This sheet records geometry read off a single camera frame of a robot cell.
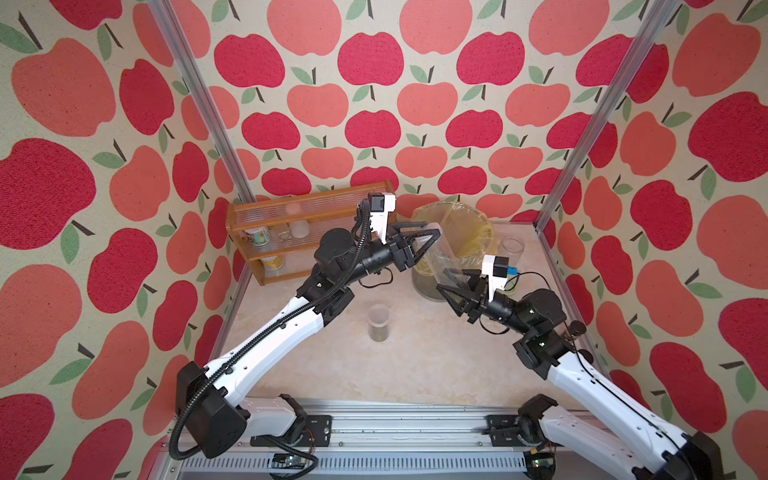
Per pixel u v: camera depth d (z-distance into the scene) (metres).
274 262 1.02
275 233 0.93
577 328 0.82
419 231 0.54
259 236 0.92
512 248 0.99
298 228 0.93
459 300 0.60
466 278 0.64
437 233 0.55
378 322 0.82
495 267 0.54
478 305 0.57
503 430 0.74
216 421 0.37
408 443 0.73
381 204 0.52
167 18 0.70
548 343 0.56
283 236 0.93
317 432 0.74
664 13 0.69
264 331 0.45
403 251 0.52
